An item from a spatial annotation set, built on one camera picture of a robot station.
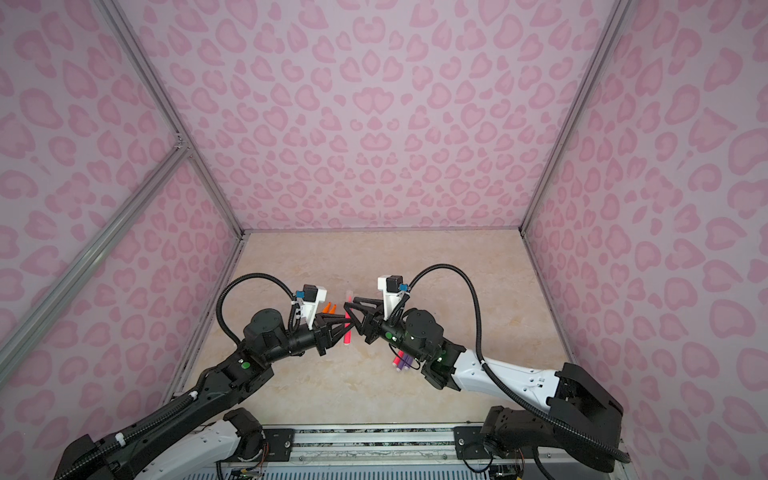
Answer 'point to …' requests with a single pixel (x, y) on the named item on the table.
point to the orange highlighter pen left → (326, 310)
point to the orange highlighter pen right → (333, 310)
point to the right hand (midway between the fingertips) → (349, 304)
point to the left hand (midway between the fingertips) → (354, 319)
